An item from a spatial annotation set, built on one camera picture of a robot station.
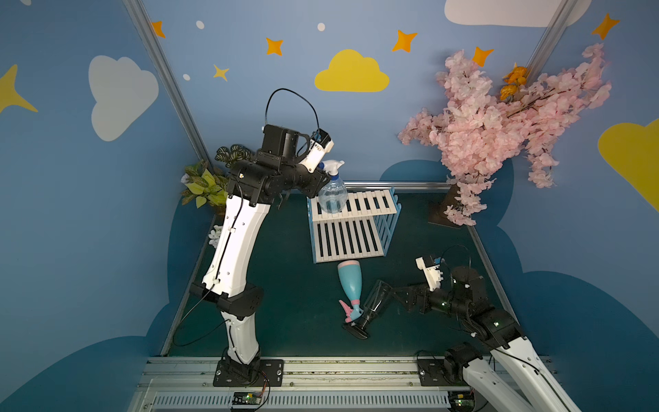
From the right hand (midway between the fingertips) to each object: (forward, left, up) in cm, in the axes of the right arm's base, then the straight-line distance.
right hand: (404, 285), depth 74 cm
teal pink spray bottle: (+9, +15, -11) cm, 21 cm away
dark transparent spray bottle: (+1, +6, -13) cm, 14 cm away
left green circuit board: (-29, +44, -18) cm, 56 cm away
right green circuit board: (-25, -18, -20) cm, 36 cm away
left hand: (+19, +25, +26) cm, 41 cm away
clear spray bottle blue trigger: (+25, +22, +10) cm, 35 cm away
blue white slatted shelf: (+33, +9, -16) cm, 38 cm away
